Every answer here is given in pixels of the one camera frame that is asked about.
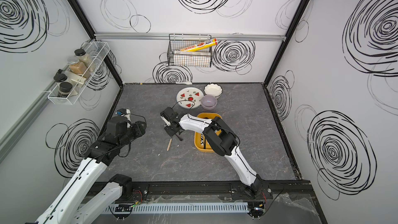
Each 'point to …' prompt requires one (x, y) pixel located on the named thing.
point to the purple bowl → (209, 102)
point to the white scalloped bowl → (213, 89)
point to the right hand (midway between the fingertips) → (171, 129)
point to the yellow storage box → (197, 138)
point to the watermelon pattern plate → (189, 98)
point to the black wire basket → (202, 58)
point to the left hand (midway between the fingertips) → (141, 124)
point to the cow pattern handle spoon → (201, 139)
